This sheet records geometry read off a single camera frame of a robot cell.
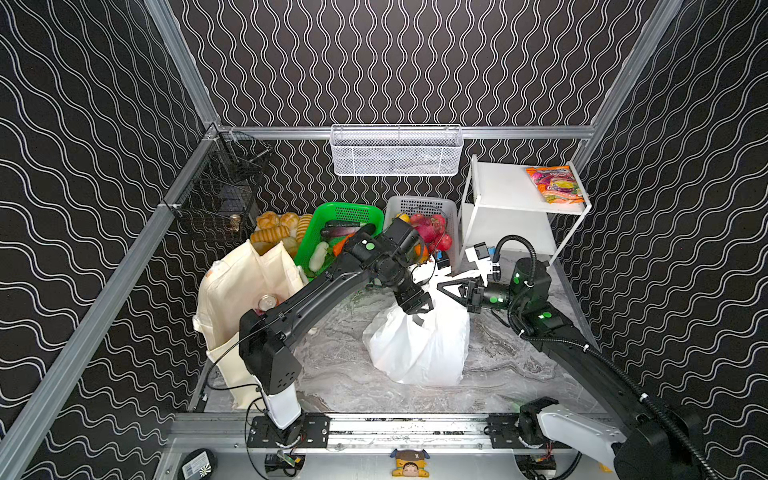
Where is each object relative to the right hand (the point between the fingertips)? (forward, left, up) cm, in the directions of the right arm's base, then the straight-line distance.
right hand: (439, 288), depth 70 cm
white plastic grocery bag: (-10, +1, -15) cm, 18 cm away
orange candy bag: (+28, -33, +8) cm, 44 cm away
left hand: (-2, +1, -2) cm, 3 cm away
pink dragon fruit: (+35, -1, -15) cm, 38 cm away
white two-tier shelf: (+26, -24, +4) cm, 36 cm away
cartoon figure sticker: (-32, +7, -25) cm, 41 cm away
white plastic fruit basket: (+51, -4, -19) cm, 55 cm away
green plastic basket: (+43, +37, -22) cm, 61 cm away
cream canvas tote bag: (+2, +52, -4) cm, 53 cm away
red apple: (+31, -7, -19) cm, 37 cm away
